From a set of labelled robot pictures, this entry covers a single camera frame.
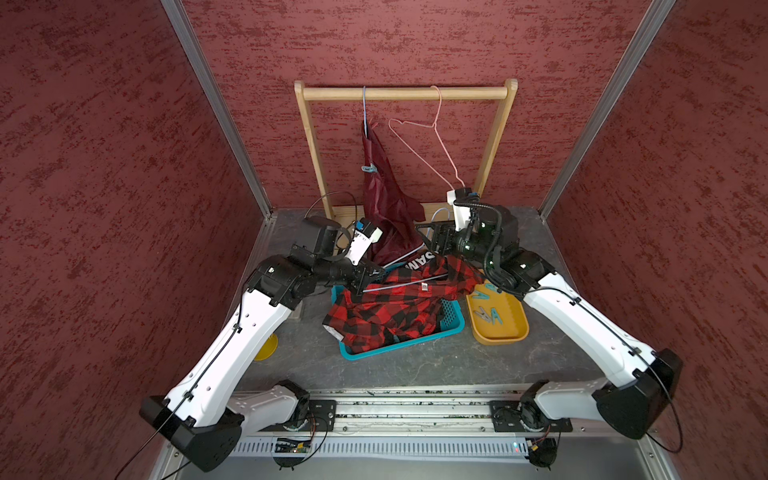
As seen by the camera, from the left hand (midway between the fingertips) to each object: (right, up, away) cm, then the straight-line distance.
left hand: (377, 278), depth 66 cm
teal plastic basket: (+21, -15, +19) cm, 32 cm away
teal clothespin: (+36, -15, +25) cm, 46 cm away
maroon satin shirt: (+2, +19, +13) cm, 23 cm away
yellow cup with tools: (-32, -23, +18) cm, 43 cm away
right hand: (+11, +10, +4) cm, 16 cm away
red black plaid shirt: (+5, -10, +15) cm, 18 cm away
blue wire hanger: (+7, +6, +4) cm, 10 cm away
